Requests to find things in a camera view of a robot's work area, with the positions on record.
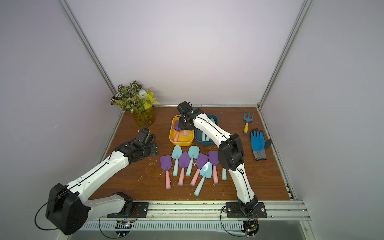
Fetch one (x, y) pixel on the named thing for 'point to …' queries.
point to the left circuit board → (123, 224)
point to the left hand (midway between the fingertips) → (155, 147)
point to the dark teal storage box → (200, 138)
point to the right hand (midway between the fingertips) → (183, 122)
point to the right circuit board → (250, 227)
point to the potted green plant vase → (139, 102)
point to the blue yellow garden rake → (247, 120)
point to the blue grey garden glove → (259, 144)
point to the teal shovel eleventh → (206, 138)
